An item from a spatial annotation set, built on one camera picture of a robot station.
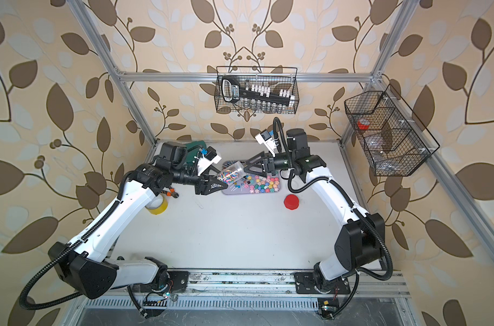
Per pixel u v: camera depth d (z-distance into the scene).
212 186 0.63
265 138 0.64
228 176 0.66
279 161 0.65
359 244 0.42
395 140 0.73
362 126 0.82
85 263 0.38
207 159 0.60
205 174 0.61
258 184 1.01
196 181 0.62
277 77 0.91
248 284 0.75
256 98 0.86
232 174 0.67
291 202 0.94
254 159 0.71
